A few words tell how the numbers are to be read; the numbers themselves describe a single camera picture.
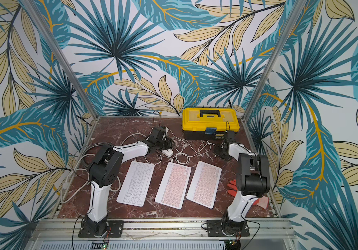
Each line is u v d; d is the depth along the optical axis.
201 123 0.97
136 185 0.86
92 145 1.03
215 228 0.74
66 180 0.90
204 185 0.88
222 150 0.75
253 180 0.50
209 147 1.03
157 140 0.80
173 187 0.86
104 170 0.54
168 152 0.98
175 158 0.98
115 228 0.73
